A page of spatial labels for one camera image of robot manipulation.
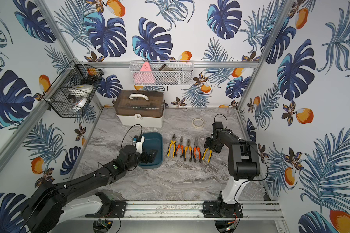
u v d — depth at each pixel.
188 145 0.97
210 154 0.94
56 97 0.75
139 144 0.75
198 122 1.12
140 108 0.92
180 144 0.98
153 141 0.99
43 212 0.41
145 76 0.90
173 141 1.00
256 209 0.76
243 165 0.50
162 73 0.92
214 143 0.82
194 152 0.95
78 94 0.81
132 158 0.66
